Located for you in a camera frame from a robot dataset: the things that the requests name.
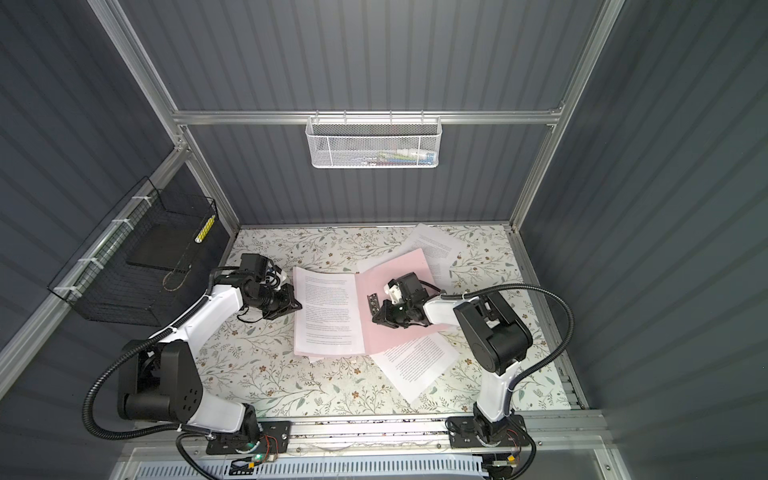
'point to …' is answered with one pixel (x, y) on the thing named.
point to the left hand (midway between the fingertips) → (301, 306)
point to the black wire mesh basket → (149, 260)
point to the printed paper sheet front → (414, 366)
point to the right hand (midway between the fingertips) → (376, 322)
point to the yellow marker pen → (205, 229)
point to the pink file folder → (379, 338)
